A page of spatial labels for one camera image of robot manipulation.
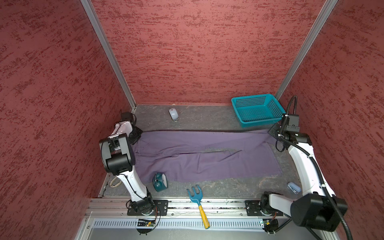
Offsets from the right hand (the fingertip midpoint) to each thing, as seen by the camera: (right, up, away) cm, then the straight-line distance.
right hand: (272, 132), depth 80 cm
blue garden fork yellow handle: (-42, -34, -4) cm, 54 cm away
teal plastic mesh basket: (+8, +15, +39) cm, 42 cm away
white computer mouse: (-59, +11, +27) cm, 66 cm away
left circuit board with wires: (-69, -45, -7) cm, 83 cm away
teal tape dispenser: (-61, -25, -4) cm, 66 cm away
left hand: (-80, -6, +16) cm, 82 cm away
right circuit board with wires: (-5, -46, -7) cm, 47 cm away
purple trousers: (-48, -15, +8) cm, 51 cm away
